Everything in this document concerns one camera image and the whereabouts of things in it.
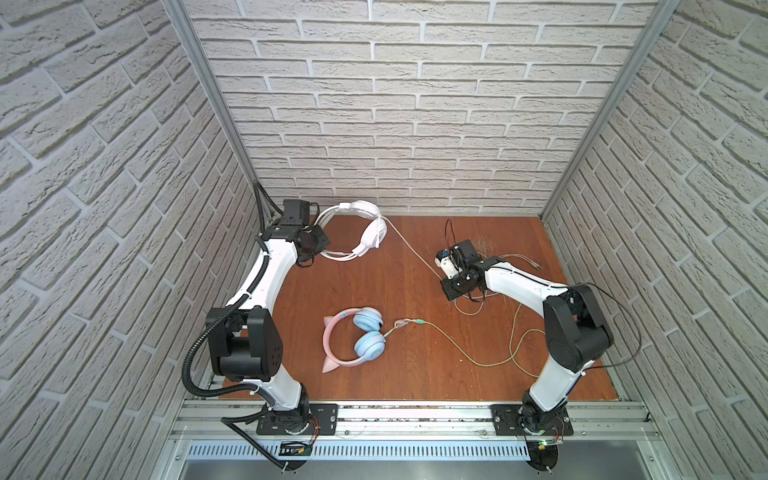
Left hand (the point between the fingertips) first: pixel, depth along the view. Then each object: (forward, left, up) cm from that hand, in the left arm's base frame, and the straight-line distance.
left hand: (323, 237), depth 87 cm
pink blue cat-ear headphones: (-28, -14, -12) cm, 34 cm away
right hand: (-10, -38, -14) cm, 42 cm away
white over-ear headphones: (-4, -16, +7) cm, 18 cm away
